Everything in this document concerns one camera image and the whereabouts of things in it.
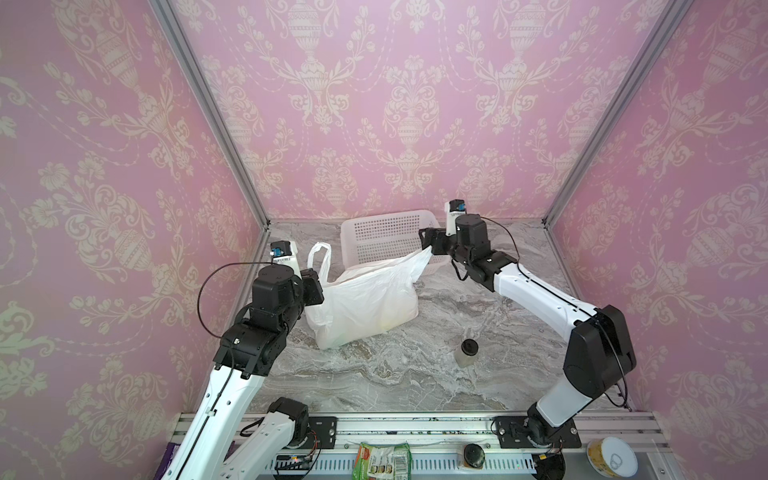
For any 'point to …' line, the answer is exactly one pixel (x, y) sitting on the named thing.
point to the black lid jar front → (474, 456)
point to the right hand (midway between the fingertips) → (434, 229)
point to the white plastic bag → (365, 301)
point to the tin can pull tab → (612, 457)
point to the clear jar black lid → (465, 356)
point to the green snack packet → (383, 462)
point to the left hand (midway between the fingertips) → (316, 271)
